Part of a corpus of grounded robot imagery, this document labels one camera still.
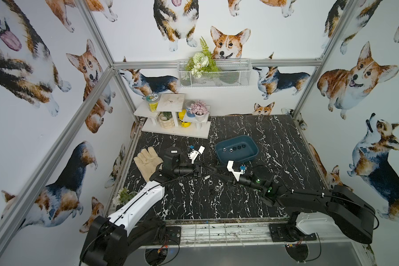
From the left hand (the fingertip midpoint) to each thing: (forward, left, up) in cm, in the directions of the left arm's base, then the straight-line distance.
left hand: (214, 168), depth 70 cm
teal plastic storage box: (+24, -17, -24) cm, 38 cm away
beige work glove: (+17, +38, -24) cm, 48 cm away
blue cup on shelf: (+40, +14, -1) cm, 42 cm away
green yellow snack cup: (+46, +35, -1) cm, 57 cm away
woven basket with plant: (+45, +30, -18) cm, 57 cm away
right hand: (+2, -2, 0) cm, 3 cm away
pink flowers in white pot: (+34, +7, +2) cm, 35 cm away
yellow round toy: (+43, +19, -11) cm, 48 cm away
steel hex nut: (0, -2, -23) cm, 23 cm away
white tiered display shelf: (+44, +22, -2) cm, 49 cm away
